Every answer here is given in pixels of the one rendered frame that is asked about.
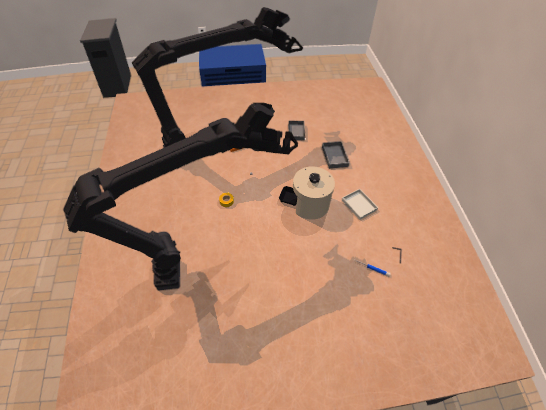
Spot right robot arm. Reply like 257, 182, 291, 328
63, 103, 275, 287

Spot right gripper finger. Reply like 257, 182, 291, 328
285, 131, 298, 154

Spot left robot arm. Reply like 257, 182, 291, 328
132, 7, 290, 148

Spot yellow tape roll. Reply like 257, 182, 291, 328
219, 193, 234, 207

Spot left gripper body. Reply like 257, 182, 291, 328
267, 29, 292, 53

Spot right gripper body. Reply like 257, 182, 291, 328
252, 130, 290, 154

